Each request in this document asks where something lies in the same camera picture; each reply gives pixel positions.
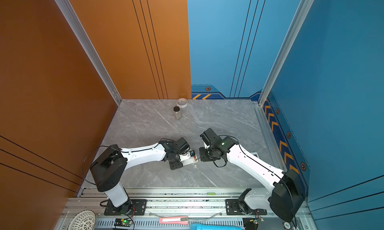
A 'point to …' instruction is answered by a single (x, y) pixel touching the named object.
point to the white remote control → (193, 159)
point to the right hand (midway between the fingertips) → (200, 157)
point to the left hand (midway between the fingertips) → (178, 159)
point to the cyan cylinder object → (205, 226)
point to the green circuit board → (123, 222)
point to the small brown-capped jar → (177, 112)
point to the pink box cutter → (174, 220)
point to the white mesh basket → (84, 220)
